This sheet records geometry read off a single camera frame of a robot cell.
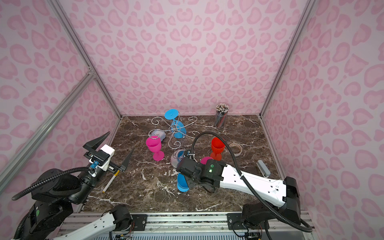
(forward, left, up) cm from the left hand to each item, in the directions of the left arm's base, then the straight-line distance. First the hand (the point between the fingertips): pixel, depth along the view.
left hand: (117, 137), depth 50 cm
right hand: (-3, -23, -28) cm, 37 cm away
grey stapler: (+5, -65, -43) cm, 78 cm away
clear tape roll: (+23, -53, -47) cm, 74 cm away
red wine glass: (+15, -38, -31) cm, 52 cm away
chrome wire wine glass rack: (+26, -10, -44) cm, 52 cm away
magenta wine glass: (+17, -2, -30) cm, 35 cm away
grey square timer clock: (+35, -2, -44) cm, 56 cm away
